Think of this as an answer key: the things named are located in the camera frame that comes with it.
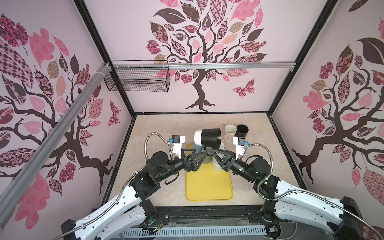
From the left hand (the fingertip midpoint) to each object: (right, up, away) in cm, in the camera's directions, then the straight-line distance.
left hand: (202, 155), depth 62 cm
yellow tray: (+3, -22, +25) cm, 34 cm away
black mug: (+28, +9, +35) cm, 46 cm away
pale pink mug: (+22, +10, +41) cm, 47 cm away
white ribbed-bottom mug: (+9, +4, +1) cm, 10 cm away
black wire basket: (-51, +52, +60) cm, 94 cm away
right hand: (+4, +3, -2) cm, 5 cm away
